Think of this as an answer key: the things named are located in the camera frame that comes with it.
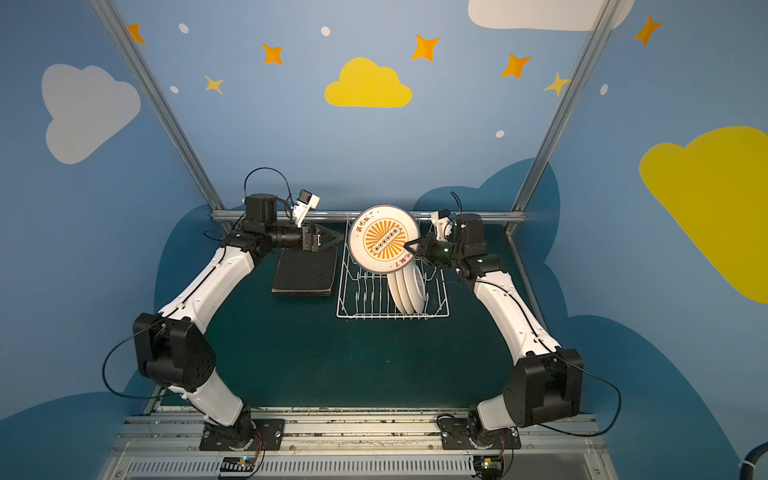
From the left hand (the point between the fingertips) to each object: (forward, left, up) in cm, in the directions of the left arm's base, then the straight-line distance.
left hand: (339, 232), depth 78 cm
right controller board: (-48, -40, -33) cm, 71 cm away
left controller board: (-50, +23, -34) cm, 64 cm away
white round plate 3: (-5, -22, -18) cm, 29 cm away
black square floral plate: (-1, +16, -28) cm, 32 cm away
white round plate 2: (-5, -15, -14) cm, 21 cm away
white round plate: (+1, -10, -2) cm, 11 cm away
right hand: (-2, -19, -2) cm, 19 cm away
